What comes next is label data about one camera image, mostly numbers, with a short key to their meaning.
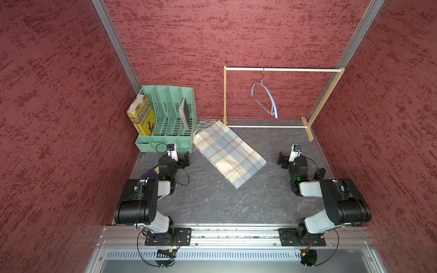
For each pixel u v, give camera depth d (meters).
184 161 0.85
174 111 1.19
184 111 1.01
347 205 0.45
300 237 0.67
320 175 0.91
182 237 0.74
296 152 0.79
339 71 0.82
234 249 0.72
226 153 1.01
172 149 0.79
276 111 0.73
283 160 0.85
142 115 0.95
